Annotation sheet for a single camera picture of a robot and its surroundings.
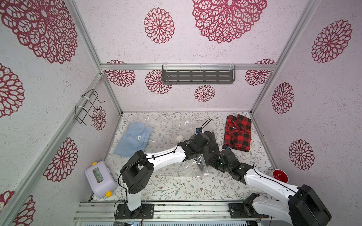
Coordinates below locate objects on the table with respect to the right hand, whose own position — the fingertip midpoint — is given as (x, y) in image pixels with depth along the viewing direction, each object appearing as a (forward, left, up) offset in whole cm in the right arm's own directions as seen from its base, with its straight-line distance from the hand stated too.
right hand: (206, 159), depth 85 cm
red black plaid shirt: (+26, -26, -7) cm, 38 cm away
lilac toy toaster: (-14, +59, +1) cm, 61 cm away
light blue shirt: (+17, +49, -4) cm, 52 cm away
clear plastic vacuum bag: (+26, +25, -7) cm, 36 cm away
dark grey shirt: (+10, -6, -4) cm, 12 cm away
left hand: (+6, 0, +4) cm, 7 cm away
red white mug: (-8, -42, -3) cm, 42 cm away
